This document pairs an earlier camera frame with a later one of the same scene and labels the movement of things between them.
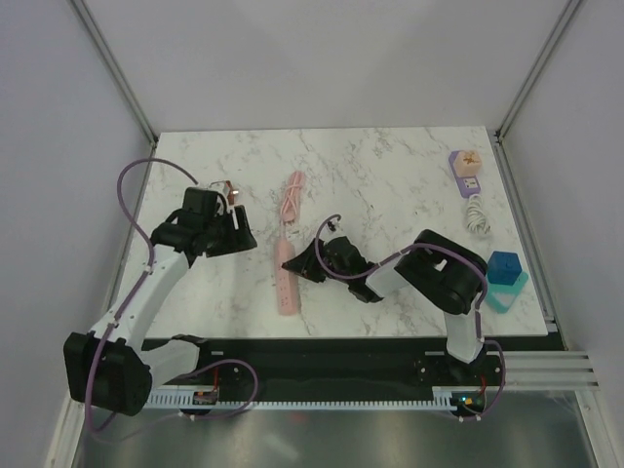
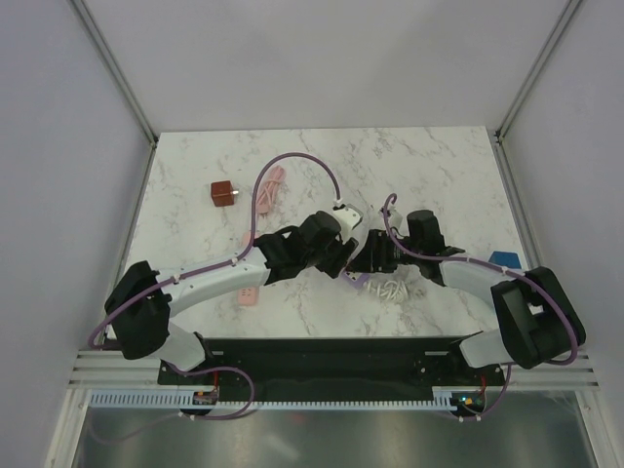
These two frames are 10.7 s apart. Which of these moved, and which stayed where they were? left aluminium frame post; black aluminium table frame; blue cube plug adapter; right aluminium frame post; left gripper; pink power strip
Moved: pink power strip; left gripper
Stayed: blue cube plug adapter; left aluminium frame post; right aluminium frame post; black aluminium table frame
